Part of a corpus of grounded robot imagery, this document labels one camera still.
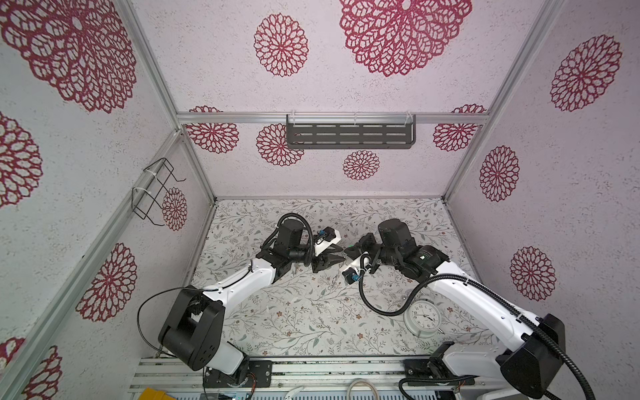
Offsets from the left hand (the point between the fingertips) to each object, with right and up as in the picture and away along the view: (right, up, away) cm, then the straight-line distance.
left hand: (340, 256), depth 79 cm
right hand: (+2, +6, -4) cm, 8 cm away
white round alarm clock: (+27, -21, +2) cm, 34 cm away
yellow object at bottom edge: (-55, -38, -9) cm, 67 cm away
